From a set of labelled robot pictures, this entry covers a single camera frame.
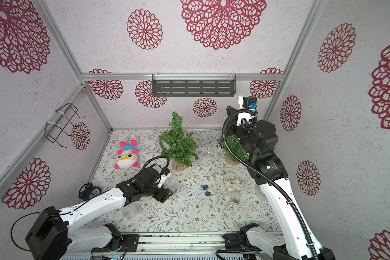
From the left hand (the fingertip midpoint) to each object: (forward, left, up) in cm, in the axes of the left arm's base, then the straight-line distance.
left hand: (167, 190), depth 83 cm
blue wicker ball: (+1, -21, -6) cm, 22 cm away
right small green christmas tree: (+17, -36, +12) cm, 42 cm away
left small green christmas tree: (+15, -6, +18) cm, 25 cm away
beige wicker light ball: (+10, -24, -6) cm, 27 cm away
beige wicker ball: (+3, -33, -5) cm, 34 cm away
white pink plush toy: (+21, +26, -1) cm, 34 cm away
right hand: (+12, -27, +44) cm, 53 cm away
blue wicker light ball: (+5, -20, -8) cm, 22 cm away
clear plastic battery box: (-1, -36, -7) cm, 36 cm away
